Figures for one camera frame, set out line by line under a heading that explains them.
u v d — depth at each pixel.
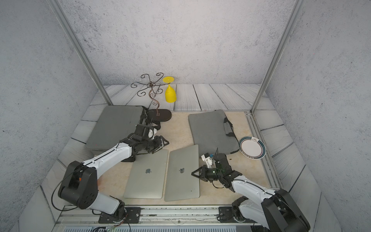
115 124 1.04
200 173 0.74
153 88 0.93
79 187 0.43
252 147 0.99
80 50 0.85
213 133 1.02
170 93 0.99
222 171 0.66
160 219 0.73
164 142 0.80
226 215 0.73
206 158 0.79
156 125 1.12
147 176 0.87
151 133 0.73
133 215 0.73
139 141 0.68
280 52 0.86
